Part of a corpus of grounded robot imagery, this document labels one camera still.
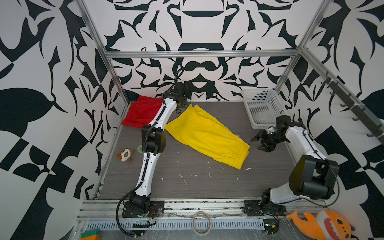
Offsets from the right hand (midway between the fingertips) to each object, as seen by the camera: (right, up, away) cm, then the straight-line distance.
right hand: (256, 141), depth 84 cm
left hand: (-42, +25, +16) cm, 52 cm away
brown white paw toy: (-74, -9, +5) cm, 75 cm away
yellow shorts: (-21, -1, +13) cm, 25 cm away
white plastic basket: (+20, +22, +35) cm, 46 cm away
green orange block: (-80, -38, -17) cm, 90 cm away
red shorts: (-72, +17, +27) cm, 79 cm away
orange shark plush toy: (+22, -33, -19) cm, 44 cm away
